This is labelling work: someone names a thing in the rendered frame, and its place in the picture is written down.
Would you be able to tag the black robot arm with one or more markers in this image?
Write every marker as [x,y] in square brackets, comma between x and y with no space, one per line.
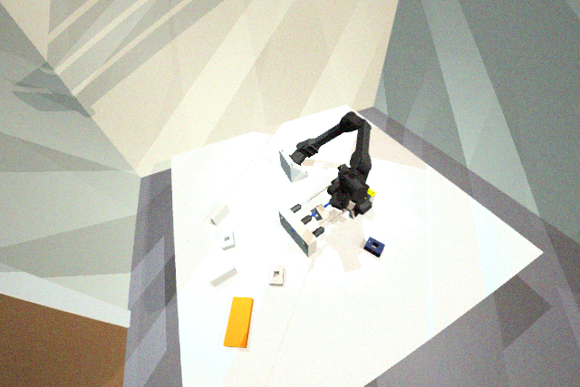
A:
[353,179]

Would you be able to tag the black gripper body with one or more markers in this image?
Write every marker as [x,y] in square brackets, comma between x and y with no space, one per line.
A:
[361,207]

